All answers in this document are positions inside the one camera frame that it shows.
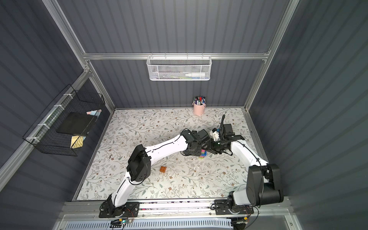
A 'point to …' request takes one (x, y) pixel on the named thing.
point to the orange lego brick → (163, 169)
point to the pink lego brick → (202, 150)
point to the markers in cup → (199, 100)
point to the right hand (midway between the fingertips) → (204, 149)
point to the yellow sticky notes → (76, 141)
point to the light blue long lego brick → (203, 154)
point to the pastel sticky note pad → (94, 112)
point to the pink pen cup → (199, 109)
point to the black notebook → (75, 123)
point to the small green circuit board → (117, 223)
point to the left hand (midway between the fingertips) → (199, 156)
